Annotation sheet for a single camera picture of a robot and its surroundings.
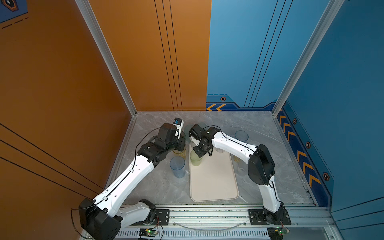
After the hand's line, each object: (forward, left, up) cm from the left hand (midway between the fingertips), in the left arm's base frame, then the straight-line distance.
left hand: (182, 135), depth 77 cm
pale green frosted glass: (-2, -7, -23) cm, 24 cm away
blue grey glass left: (-7, +4, -19) cm, 20 cm away
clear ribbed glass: (-13, -17, +8) cm, 23 cm away
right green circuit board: (-39, -45, -24) cm, 64 cm away
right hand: (0, -9, -16) cm, 18 cm away
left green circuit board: (-39, +16, -26) cm, 49 cm away
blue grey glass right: (+7, -34, -9) cm, 36 cm away
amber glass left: (-4, +1, -12) cm, 13 cm away
